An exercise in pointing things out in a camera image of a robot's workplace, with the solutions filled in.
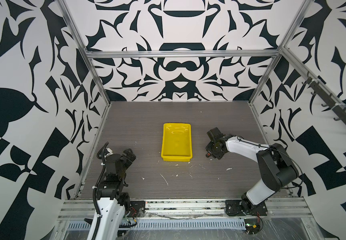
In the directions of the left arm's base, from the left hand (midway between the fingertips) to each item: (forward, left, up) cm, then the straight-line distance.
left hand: (126, 152), depth 80 cm
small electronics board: (-33, -61, -13) cm, 70 cm away
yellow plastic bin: (+12, -27, -12) cm, 32 cm away
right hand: (+5, -47, -11) cm, 48 cm away
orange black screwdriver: (+2, -46, -11) cm, 47 cm away
